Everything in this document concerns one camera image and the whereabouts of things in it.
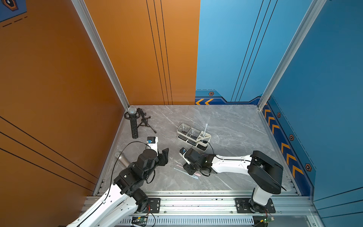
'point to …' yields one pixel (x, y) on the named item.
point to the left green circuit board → (139, 221)
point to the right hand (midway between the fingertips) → (186, 165)
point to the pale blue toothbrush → (184, 172)
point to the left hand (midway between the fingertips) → (164, 147)
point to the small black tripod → (144, 121)
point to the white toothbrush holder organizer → (197, 138)
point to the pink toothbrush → (195, 173)
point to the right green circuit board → (269, 219)
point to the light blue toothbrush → (204, 129)
